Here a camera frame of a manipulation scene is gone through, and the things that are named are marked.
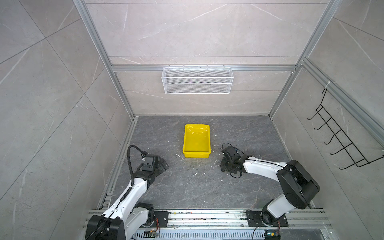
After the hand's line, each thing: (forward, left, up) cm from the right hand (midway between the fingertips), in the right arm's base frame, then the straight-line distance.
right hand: (221, 164), depth 93 cm
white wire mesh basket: (+48, +14, +30) cm, 58 cm away
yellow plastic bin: (+18, +15, 0) cm, 23 cm away
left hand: (-1, +38, +6) cm, 39 cm away
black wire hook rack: (-14, -50, +32) cm, 61 cm away
